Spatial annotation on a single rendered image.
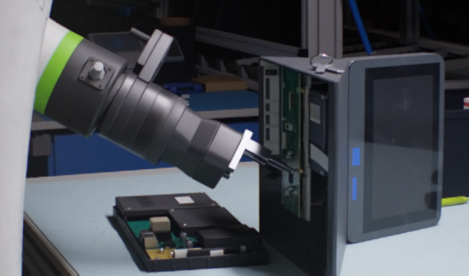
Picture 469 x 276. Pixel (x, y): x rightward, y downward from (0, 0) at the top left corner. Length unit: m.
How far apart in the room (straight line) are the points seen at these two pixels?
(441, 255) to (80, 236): 0.42
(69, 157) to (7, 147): 2.04
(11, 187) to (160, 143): 0.50
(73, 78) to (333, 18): 1.72
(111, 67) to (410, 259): 0.38
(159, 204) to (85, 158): 1.36
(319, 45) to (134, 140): 1.66
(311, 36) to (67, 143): 0.63
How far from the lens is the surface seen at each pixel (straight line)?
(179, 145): 1.23
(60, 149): 2.78
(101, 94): 1.22
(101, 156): 2.81
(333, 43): 2.90
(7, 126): 0.75
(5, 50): 0.75
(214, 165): 1.23
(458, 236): 1.40
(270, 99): 1.35
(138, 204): 1.44
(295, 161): 1.29
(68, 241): 1.39
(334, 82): 1.13
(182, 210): 1.42
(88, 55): 1.23
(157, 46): 1.27
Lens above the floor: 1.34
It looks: 10 degrees down
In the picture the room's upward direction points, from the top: straight up
